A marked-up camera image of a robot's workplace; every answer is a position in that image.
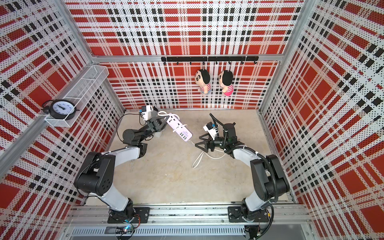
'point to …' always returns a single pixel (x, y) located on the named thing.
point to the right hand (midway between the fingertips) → (200, 141)
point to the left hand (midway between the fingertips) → (172, 117)
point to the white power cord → (164, 113)
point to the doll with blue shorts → (202, 78)
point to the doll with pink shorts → (225, 79)
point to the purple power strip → (174, 121)
